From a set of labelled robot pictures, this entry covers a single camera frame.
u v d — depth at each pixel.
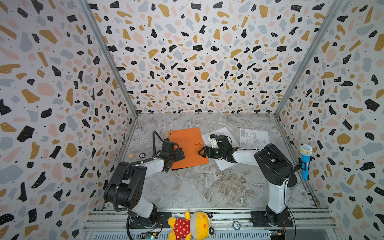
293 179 0.89
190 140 1.06
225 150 0.79
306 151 0.73
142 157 0.96
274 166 0.52
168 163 0.70
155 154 0.75
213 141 0.90
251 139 1.07
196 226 0.66
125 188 0.45
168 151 0.74
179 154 0.88
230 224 0.73
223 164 0.95
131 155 0.96
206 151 0.86
